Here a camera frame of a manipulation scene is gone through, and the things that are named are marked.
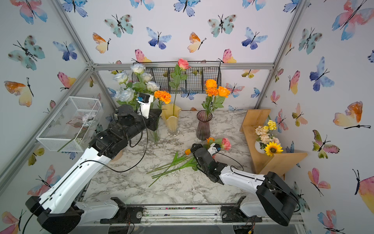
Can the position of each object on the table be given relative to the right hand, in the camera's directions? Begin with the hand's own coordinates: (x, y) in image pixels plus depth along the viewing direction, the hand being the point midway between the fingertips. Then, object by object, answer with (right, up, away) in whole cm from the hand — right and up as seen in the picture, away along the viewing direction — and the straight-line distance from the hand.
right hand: (194, 147), depth 83 cm
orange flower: (+9, +27, +2) cm, 28 cm away
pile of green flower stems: (-8, -11, +10) cm, 17 cm away
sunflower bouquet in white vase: (+37, +3, -7) cm, 38 cm away
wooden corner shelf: (+39, -6, -13) cm, 41 cm away
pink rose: (+19, +1, +4) cm, 19 cm away
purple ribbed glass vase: (+6, +9, +15) cm, 18 cm away
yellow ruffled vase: (-14, +15, +6) cm, 21 cm away
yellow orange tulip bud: (-4, -5, +12) cm, 14 cm away
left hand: (-14, +20, -19) cm, 31 cm away
